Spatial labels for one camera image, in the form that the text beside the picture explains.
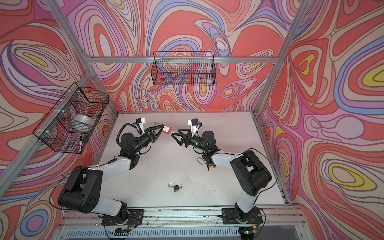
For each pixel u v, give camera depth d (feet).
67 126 2.43
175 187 2.70
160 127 2.52
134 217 2.38
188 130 2.64
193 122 2.37
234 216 2.41
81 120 2.40
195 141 2.41
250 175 1.57
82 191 1.43
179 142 2.39
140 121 2.49
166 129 2.54
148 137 2.38
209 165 2.23
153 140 2.41
